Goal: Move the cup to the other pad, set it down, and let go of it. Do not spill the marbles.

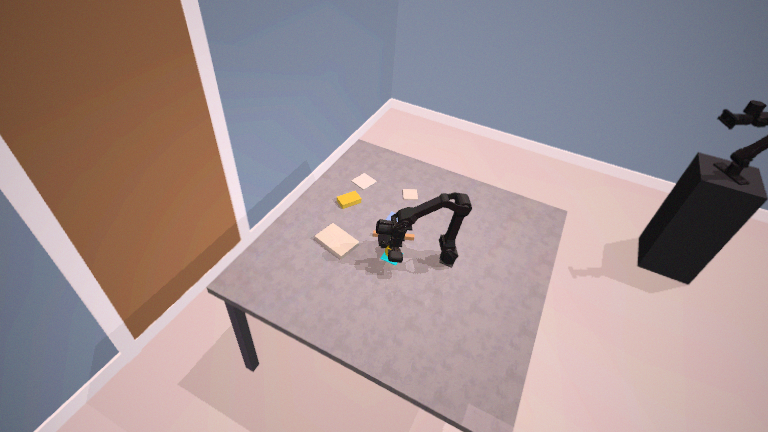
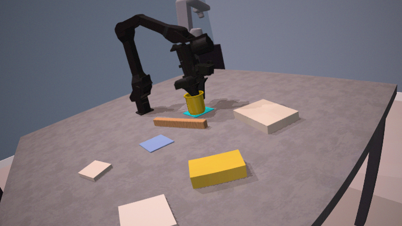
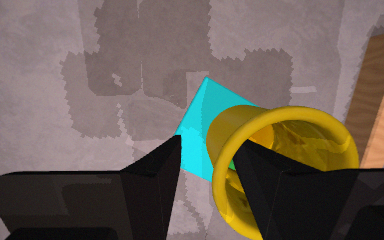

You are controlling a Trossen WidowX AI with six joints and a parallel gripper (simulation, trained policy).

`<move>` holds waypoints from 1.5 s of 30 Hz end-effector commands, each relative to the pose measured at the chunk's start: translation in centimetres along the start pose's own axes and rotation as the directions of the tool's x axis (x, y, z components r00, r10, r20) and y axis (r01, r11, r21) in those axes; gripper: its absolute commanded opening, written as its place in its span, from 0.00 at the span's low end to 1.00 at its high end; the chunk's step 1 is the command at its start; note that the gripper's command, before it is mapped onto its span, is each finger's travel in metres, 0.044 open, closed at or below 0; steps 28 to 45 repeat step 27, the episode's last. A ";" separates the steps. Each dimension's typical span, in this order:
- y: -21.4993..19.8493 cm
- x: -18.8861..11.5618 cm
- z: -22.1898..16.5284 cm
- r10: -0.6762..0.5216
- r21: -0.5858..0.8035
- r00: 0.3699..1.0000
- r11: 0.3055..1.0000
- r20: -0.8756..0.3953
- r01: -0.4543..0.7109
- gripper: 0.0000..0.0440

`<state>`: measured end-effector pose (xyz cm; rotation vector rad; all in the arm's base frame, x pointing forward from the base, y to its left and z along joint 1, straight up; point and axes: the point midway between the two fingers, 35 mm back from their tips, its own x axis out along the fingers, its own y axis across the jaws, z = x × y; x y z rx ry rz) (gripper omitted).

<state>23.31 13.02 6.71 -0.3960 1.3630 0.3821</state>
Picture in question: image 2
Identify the orange-brown wooden bar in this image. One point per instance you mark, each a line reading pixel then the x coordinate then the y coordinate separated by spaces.
pixel 181 123

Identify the yellow rectangular block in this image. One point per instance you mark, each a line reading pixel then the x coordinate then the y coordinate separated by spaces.
pixel 216 169

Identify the yellow translucent cup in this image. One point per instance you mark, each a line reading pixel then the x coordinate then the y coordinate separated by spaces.
pixel 195 104

